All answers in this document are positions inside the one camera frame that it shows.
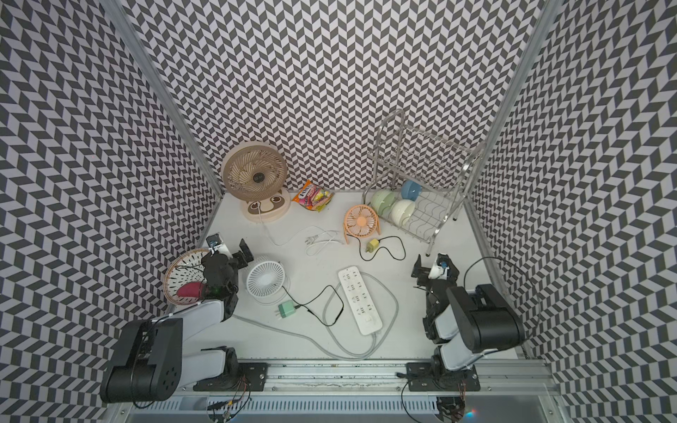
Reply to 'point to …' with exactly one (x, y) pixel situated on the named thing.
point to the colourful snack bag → (313, 197)
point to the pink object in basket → (190, 289)
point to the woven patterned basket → (186, 267)
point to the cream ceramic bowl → (402, 211)
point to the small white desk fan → (267, 282)
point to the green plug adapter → (286, 308)
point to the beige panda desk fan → (256, 173)
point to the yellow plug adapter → (372, 245)
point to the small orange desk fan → (360, 221)
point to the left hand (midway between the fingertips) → (230, 245)
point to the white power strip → (359, 300)
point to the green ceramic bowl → (382, 200)
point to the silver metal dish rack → (419, 176)
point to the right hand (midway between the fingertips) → (433, 260)
